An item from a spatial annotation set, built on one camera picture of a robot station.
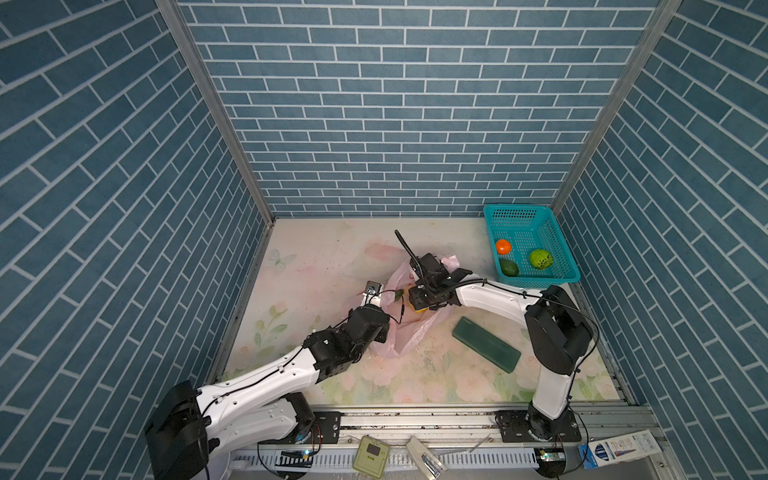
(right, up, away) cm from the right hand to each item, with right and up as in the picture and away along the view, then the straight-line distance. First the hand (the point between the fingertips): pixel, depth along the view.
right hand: (412, 294), depth 93 cm
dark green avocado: (+33, +8, +7) cm, 35 cm away
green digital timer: (-11, -34, -24) cm, 43 cm away
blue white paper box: (+48, -33, -22) cm, 63 cm away
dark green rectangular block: (+21, -14, -6) cm, 26 cm away
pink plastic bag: (-3, -10, -7) cm, 13 cm away
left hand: (-8, -2, -13) cm, 16 cm away
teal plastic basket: (+46, +15, +20) cm, 52 cm away
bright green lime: (+45, +11, +9) cm, 47 cm away
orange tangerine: (+34, +15, +14) cm, 40 cm away
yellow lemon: (+1, -4, -6) cm, 7 cm away
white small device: (+3, -35, -25) cm, 43 cm away
